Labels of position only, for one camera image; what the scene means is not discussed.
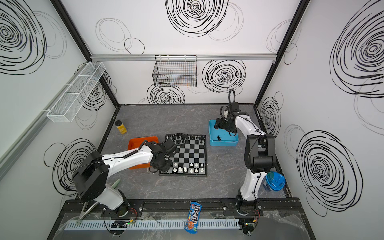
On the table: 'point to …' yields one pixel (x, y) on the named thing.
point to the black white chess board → (190, 158)
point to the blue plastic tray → (220, 137)
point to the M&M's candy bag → (192, 220)
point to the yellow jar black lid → (119, 124)
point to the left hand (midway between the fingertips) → (167, 167)
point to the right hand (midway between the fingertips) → (220, 126)
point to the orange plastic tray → (134, 143)
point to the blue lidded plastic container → (274, 181)
